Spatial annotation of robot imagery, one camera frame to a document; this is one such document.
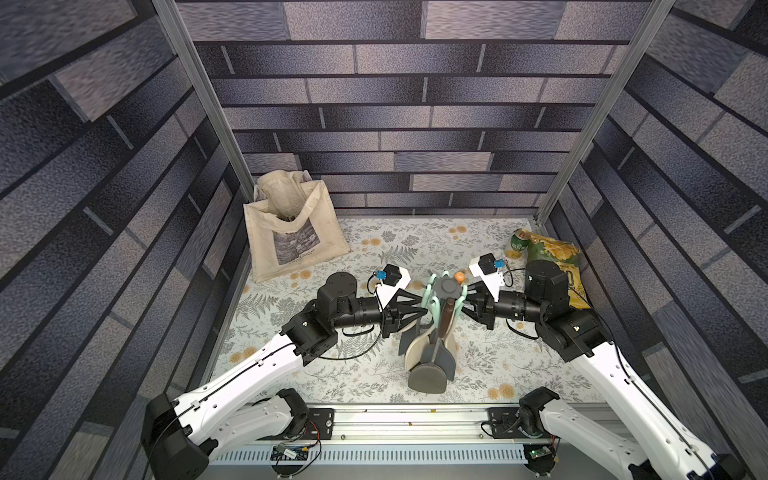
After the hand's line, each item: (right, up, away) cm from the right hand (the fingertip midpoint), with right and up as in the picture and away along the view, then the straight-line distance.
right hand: (447, 294), depth 66 cm
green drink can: (+32, +13, +34) cm, 49 cm away
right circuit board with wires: (+24, -42, +5) cm, 49 cm away
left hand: (-6, -2, -5) cm, 8 cm away
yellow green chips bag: (+46, +8, +31) cm, 56 cm away
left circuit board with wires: (-38, -42, +6) cm, 57 cm away
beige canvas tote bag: (-42, +17, +17) cm, 48 cm away
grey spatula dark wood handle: (-3, -21, +5) cm, 22 cm away
